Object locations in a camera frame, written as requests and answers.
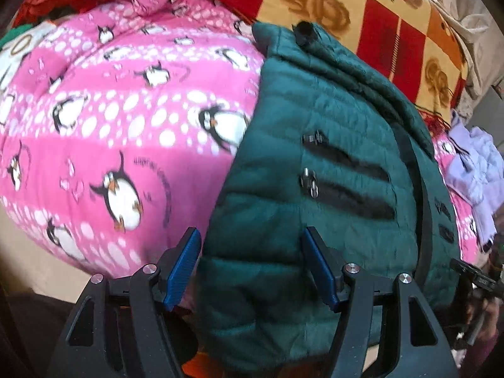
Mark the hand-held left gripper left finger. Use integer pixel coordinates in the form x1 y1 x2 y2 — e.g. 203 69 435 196
49 227 201 378

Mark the white crumpled cloth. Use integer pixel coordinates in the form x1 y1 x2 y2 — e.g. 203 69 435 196
431 0 499 101

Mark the green quilted puffer jacket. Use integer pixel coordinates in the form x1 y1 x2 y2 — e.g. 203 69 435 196
195 21 462 375

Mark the pink penguin print blanket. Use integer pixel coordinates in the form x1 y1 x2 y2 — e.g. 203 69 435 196
0 0 495 312

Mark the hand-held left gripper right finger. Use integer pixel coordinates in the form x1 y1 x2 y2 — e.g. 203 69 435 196
301 226 459 378

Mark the lavender garment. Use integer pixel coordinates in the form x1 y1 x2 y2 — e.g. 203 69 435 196
444 110 504 247

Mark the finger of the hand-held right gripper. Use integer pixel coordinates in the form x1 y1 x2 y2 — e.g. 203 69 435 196
451 259 497 290

